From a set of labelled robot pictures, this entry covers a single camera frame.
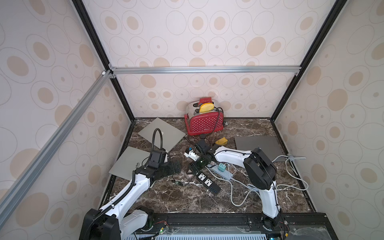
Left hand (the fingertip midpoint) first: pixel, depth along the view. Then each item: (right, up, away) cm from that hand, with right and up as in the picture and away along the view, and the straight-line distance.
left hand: (179, 166), depth 83 cm
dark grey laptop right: (+62, +10, +23) cm, 67 cm away
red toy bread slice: (+15, +41, +19) cm, 47 cm away
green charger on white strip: (+24, -1, +3) cm, 24 cm away
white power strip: (+27, -6, +5) cm, 28 cm away
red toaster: (+11, +25, +17) cm, 32 cm away
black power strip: (+16, -10, +2) cm, 19 cm away
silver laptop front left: (-35, 0, +17) cm, 39 cm away
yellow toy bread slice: (+17, +36, +17) cm, 43 cm away
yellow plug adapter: (+27, +12, +20) cm, 36 cm away
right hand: (+5, -6, +6) cm, 10 cm away
